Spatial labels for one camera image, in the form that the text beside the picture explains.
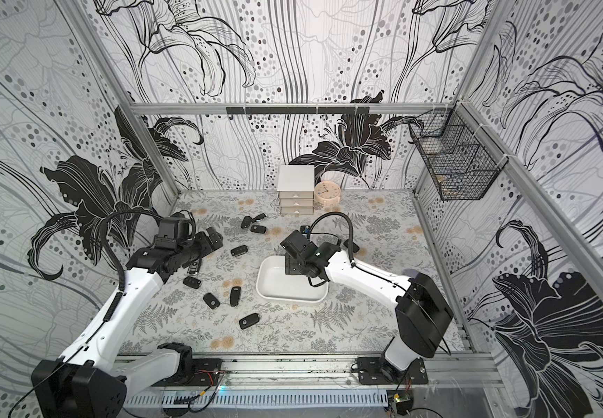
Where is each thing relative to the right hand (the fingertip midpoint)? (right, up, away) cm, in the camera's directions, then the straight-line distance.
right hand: (301, 261), depth 85 cm
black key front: (-17, -18, -3) cm, 25 cm away
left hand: (-27, +5, -4) cm, 28 cm away
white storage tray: (-10, -10, +7) cm, 15 cm away
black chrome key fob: (-19, +15, +25) cm, 34 cm away
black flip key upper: (-24, +12, +23) cm, 35 cm away
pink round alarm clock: (+11, +26, +31) cm, 41 cm away
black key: (-39, -8, +6) cm, 40 cm away
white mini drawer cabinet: (-3, +27, +17) cm, 32 cm away
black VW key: (-19, +10, +19) cm, 29 cm away
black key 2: (-31, -13, +1) cm, 33 cm away
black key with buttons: (-24, +2, +14) cm, 28 cm away
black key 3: (-23, -12, +3) cm, 26 cm away
